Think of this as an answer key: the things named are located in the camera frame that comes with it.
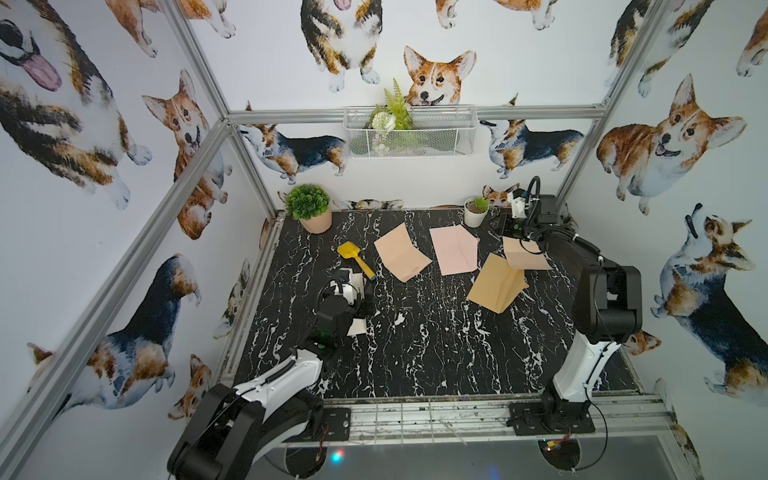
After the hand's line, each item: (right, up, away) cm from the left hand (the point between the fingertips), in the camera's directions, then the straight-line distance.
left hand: (360, 280), depth 86 cm
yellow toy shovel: (-7, +8, +21) cm, 23 cm away
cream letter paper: (+46, +7, -2) cm, 47 cm away
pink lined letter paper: (+11, +6, +19) cm, 22 cm away
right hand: (+40, +19, +10) cm, 46 cm away
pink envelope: (+32, +8, +24) cm, 41 cm away
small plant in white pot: (+39, +22, +25) cm, 51 cm away
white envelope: (-2, -1, -1) cm, 2 cm away
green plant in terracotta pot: (-20, +23, +16) cm, 34 cm away
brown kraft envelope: (+44, -4, +15) cm, 46 cm away
